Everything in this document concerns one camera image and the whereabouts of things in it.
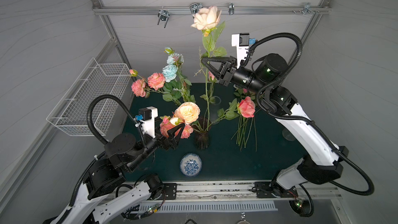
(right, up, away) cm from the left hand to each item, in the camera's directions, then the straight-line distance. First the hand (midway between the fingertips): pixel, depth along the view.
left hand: (171, 122), depth 54 cm
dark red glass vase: (+10, -7, +24) cm, 27 cm away
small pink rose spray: (+38, -8, +42) cm, 57 cm away
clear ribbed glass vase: (+16, +4, +18) cm, 25 cm away
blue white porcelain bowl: (+5, -27, +27) cm, 38 cm away
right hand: (+11, +20, -10) cm, 25 cm away
